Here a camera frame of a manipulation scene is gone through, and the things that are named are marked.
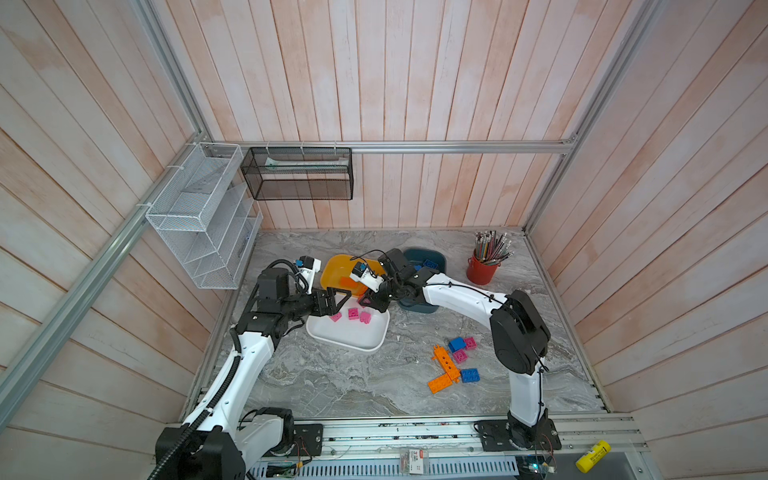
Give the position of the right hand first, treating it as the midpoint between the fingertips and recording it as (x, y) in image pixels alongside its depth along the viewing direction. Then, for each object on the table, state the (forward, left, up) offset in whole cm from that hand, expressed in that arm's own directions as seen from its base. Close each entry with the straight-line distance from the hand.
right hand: (362, 297), depth 89 cm
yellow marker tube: (-38, -57, -9) cm, 69 cm away
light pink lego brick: (-2, +9, -9) cm, 13 cm away
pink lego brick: (-1, +4, -9) cm, 9 cm away
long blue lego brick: (+20, -23, -8) cm, 32 cm away
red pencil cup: (+16, -41, -8) cm, 44 cm away
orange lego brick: (-22, -23, -9) cm, 33 cm away
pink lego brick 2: (-5, -2, +7) cm, 9 cm away
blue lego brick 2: (-10, -29, -10) cm, 32 cm away
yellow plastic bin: (+16, +11, -6) cm, 20 cm away
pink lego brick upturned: (-2, 0, -9) cm, 9 cm away
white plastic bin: (-5, +3, -9) cm, 11 cm away
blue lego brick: (-20, -31, -8) cm, 38 cm away
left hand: (-7, +5, +10) cm, 13 cm away
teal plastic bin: (+22, -18, -7) cm, 30 cm away
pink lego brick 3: (-14, -29, -9) cm, 34 cm away
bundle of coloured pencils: (+19, -42, +2) cm, 46 cm away
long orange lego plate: (-17, -25, -9) cm, 32 cm away
